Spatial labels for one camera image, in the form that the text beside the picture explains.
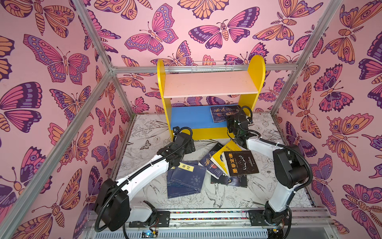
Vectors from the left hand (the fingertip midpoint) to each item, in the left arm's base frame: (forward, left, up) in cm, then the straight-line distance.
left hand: (187, 142), depth 83 cm
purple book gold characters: (-7, -11, -12) cm, 18 cm away
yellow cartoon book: (-5, -18, -11) cm, 22 cm away
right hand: (+19, -24, +3) cm, 31 cm away
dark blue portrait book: (+23, -22, -1) cm, 31 cm away
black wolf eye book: (-16, -28, -17) cm, 36 cm away
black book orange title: (-7, -31, -13) cm, 34 cm away
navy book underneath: (-21, +7, -17) cm, 27 cm away
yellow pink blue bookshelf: (+43, +2, -3) cm, 43 cm away
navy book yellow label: (-14, -1, -13) cm, 19 cm away
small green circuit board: (-41, +19, -20) cm, 49 cm away
